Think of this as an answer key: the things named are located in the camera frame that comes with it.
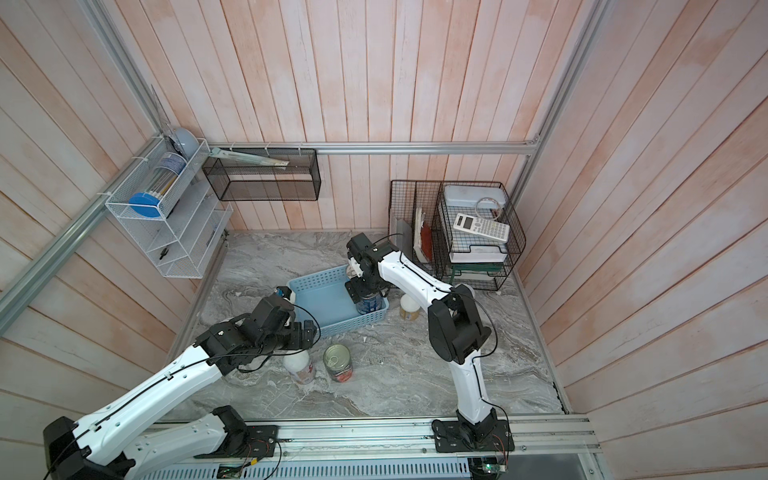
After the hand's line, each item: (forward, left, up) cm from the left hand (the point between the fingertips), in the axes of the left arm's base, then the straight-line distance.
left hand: (299, 334), depth 77 cm
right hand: (+18, -17, -5) cm, 25 cm away
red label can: (-6, -10, -4) cm, 13 cm away
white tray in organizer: (+48, -52, +8) cm, 71 cm away
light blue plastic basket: (+19, -2, -13) cm, 23 cm away
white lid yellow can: (+12, -30, -8) cm, 34 cm away
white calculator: (+33, -54, +7) cm, 63 cm away
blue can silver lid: (+12, -18, -5) cm, 22 cm away
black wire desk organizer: (+31, -49, +7) cm, 58 cm away
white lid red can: (-7, -1, -3) cm, 8 cm away
